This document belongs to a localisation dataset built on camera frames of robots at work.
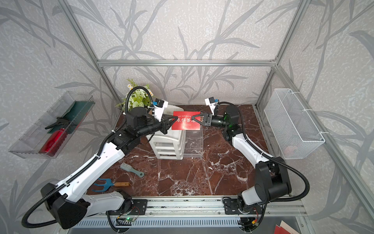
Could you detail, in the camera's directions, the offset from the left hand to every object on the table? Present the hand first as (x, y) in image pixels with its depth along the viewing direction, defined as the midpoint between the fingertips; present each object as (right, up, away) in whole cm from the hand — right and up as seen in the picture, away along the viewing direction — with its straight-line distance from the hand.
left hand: (176, 118), depth 68 cm
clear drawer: (+8, -19, +29) cm, 36 cm away
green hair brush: (-31, -30, +19) cm, 47 cm away
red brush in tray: (-49, -10, -9) cm, 51 cm away
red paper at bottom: (+48, -52, -1) cm, 71 cm away
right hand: (+7, 0, +3) cm, 8 cm away
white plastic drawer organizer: (-5, -16, +11) cm, 20 cm away
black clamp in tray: (-54, -1, -1) cm, 54 cm away
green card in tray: (-54, +2, +8) cm, 55 cm away
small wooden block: (-32, -37, +12) cm, 51 cm away
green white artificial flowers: (-25, +13, +16) cm, 32 cm away
